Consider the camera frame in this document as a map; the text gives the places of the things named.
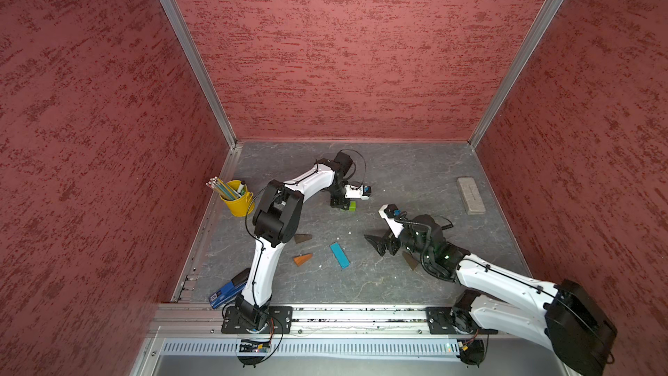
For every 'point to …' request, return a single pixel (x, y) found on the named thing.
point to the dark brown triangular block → (300, 238)
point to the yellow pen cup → (242, 205)
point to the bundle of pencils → (223, 189)
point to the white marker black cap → (240, 189)
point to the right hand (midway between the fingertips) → (374, 230)
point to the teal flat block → (340, 255)
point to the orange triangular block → (302, 259)
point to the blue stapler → (233, 288)
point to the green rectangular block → (352, 206)
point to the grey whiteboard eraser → (470, 196)
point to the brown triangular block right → (410, 259)
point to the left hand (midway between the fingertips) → (342, 203)
